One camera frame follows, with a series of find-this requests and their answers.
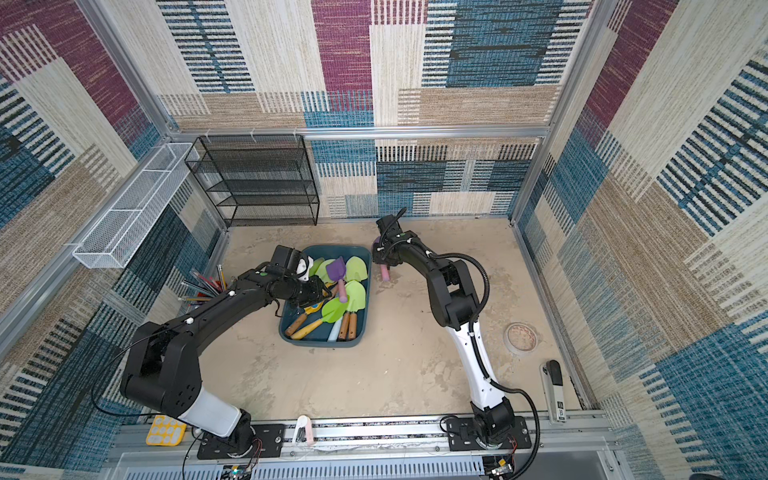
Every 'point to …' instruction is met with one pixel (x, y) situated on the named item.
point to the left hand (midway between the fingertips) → (331, 294)
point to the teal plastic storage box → (342, 319)
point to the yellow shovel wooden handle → (297, 323)
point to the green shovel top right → (355, 269)
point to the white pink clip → (303, 434)
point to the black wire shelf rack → (258, 181)
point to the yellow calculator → (165, 431)
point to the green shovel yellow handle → (331, 311)
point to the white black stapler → (554, 391)
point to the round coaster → (521, 338)
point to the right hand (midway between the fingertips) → (384, 259)
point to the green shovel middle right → (356, 299)
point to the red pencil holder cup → (207, 287)
